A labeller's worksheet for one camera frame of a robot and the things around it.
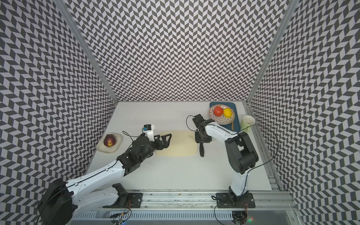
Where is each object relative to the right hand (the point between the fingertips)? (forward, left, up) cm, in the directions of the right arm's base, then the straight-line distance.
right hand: (202, 142), depth 92 cm
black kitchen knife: (-4, 0, -2) cm, 5 cm away
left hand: (-4, +22, +14) cm, 26 cm away
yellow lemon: (+23, -21, +2) cm, 31 cm away
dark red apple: (-1, +60, +5) cm, 60 cm away
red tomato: (+25, -14, +3) cm, 28 cm away
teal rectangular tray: (+14, -27, -2) cm, 30 cm away
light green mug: (+11, -31, +6) cm, 33 cm away
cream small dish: (-3, +67, 0) cm, 67 cm away
